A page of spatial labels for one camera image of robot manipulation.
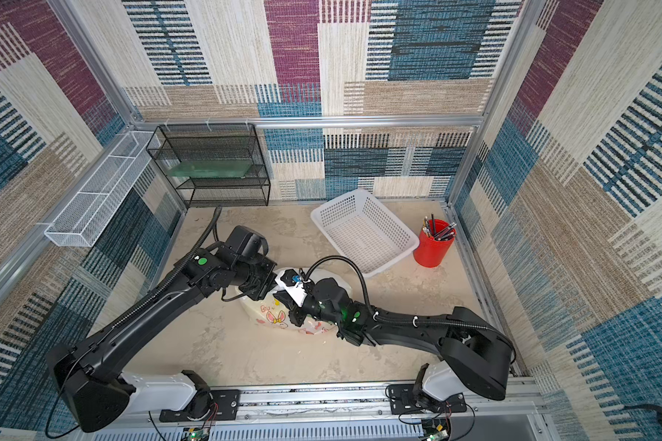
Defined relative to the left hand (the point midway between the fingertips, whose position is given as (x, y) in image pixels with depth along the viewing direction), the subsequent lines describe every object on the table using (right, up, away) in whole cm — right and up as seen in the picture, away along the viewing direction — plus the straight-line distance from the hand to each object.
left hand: (289, 275), depth 74 cm
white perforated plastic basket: (+24, +12, +36) cm, 45 cm away
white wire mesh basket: (-52, +14, -4) cm, 54 cm away
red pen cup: (+45, +8, +18) cm, 49 cm away
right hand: (-2, -6, +1) cm, 6 cm away
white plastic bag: (-6, -12, +8) cm, 16 cm away
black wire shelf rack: (-31, +44, +28) cm, 60 cm away
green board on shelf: (-30, +33, +21) cm, 49 cm away
